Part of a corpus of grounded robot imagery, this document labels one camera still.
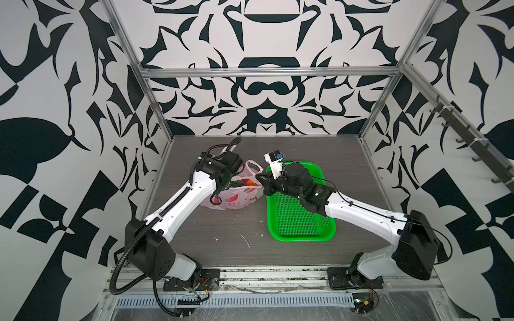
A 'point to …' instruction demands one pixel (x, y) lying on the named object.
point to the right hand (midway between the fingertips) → (255, 173)
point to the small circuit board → (363, 302)
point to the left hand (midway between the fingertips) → (205, 180)
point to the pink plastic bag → (241, 192)
